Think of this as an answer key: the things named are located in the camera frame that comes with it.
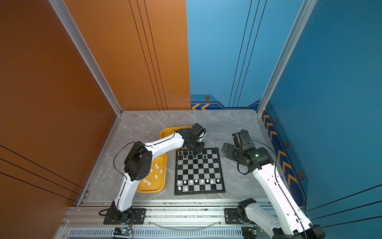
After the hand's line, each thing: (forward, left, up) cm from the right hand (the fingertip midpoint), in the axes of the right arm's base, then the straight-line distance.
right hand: (228, 152), depth 74 cm
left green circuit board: (-31, +52, -21) cm, 64 cm away
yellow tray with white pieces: (-7, +41, -21) cm, 46 cm away
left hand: (+12, +12, -14) cm, 22 cm away
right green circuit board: (-31, -9, -21) cm, 39 cm away
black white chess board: (-3, +15, -19) cm, 24 cm away
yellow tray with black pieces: (+26, +37, -17) cm, 48 cm away
